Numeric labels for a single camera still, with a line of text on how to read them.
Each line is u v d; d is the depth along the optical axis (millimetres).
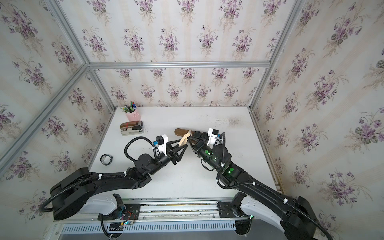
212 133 658
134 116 1040
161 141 609
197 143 638
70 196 418
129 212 717
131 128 1012
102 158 890
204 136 914
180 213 740
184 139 661
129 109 1038
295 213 398
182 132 955
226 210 726
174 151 638
